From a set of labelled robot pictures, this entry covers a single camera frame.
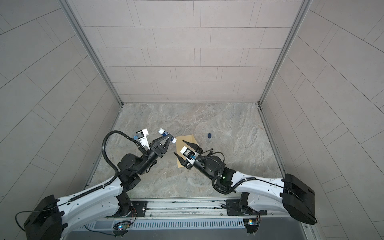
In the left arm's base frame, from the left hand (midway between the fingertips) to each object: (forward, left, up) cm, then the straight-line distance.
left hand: (174, 137), depth 64 cm
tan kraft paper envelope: (-2, -3, -3) cm, 4 cm away
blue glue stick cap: (+18, -18, -28) cm, 38 cm away
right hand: (-2, -2, -5) cm, 6 cm away
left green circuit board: (-30, +22, -24) cm, 44 cm away
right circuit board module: (-29, -35, -29) cm, 54 cm away
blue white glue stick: (+1, +4, +2) cm, 5 cm away
